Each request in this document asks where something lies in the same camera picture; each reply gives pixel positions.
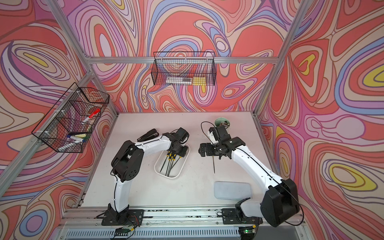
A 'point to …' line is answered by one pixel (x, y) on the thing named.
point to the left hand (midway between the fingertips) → (185, 153)
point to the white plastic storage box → (169, 164)
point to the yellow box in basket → (199, 81)
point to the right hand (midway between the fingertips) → (208, 154)
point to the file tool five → (169, 159)
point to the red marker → (92, 115)
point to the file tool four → (169, 163)
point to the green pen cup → (223, 121)
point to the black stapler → (150, 135)
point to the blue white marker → (76, 138)
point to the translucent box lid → (234, 190)
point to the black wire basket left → (68, 125)
